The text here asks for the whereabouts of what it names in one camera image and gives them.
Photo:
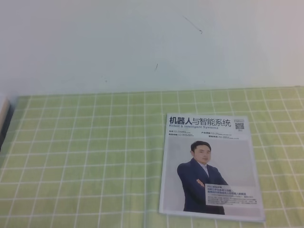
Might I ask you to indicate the white robotics magazine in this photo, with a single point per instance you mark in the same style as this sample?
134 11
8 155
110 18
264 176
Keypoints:
209 168

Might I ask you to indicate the green checked tablecloth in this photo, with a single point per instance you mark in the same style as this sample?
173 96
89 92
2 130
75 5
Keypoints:
94 161

